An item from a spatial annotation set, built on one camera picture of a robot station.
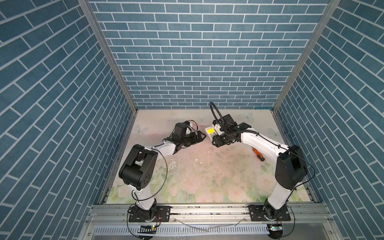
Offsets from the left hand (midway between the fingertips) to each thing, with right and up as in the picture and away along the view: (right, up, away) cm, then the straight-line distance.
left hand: (202, 137), depth 92 cm
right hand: (+7, -1, -3) cm, 8 cm away
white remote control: (+6, +3, 0) cm, 6 cm away
